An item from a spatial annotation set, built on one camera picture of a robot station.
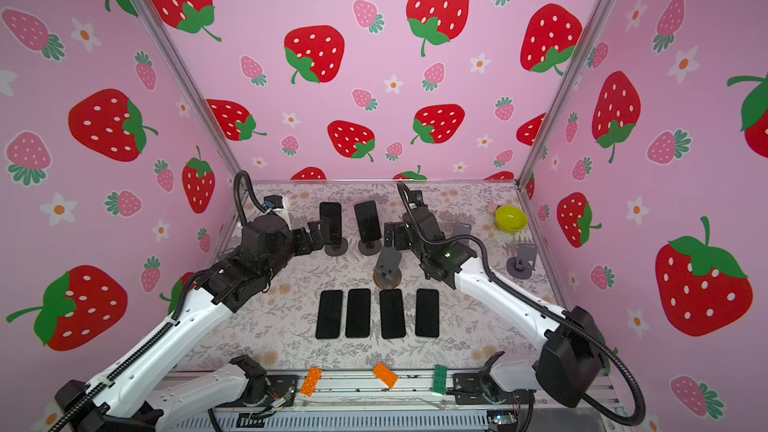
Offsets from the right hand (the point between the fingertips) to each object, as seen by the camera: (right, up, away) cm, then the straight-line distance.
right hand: (399, 222), depth 79 cm
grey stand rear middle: (-10, -10, +22) cm, 26 cm away
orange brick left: (-23, -40, -4) cm, 47 cm away
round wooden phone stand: (-4, -19, +13) cm, 23 cm away
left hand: (-22, 0, -6) cm, 23 cm away
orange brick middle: (-3, -39, -4) cm, 39 cm away
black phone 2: (-12, -28, +7) cm, 31 cm away
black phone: (-22, +2, +14) cm, 26 cm away
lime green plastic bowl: (+41, 0, +29) cm, 50 cm away
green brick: (+11, -40, -5) cm, 42 cm away
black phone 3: (-2, -29, +7) cm, 30 cm away
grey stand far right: (+38, -14, +11) cm, 42 cm away
